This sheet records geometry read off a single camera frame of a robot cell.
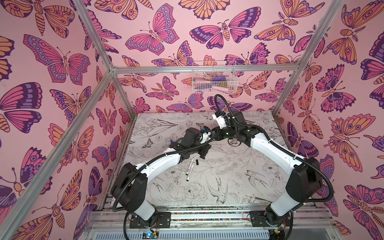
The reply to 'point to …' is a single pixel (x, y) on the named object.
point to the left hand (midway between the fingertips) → (211, 142)
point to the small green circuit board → (148, 235)
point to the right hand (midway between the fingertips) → (208, 132)
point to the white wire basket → (214, 77)
